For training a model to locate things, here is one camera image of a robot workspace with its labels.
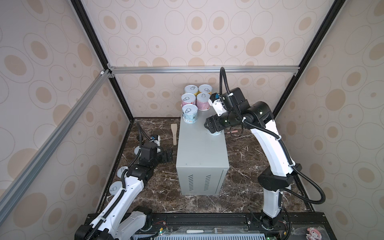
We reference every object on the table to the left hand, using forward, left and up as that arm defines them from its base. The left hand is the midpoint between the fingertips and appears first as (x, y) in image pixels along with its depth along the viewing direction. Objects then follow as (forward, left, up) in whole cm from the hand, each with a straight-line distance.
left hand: (168, 147), depth 80 cm
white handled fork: (-36, -25, -18) cm, 47 cm away
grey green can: (-2, -24, +15) cm, 29 cm away
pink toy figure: (-37, -69, -15) cm, 80 cm away
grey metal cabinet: (-16, -18, +15) cm, 29 cm away
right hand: (+3, -22, +17) cm, 28 cm away
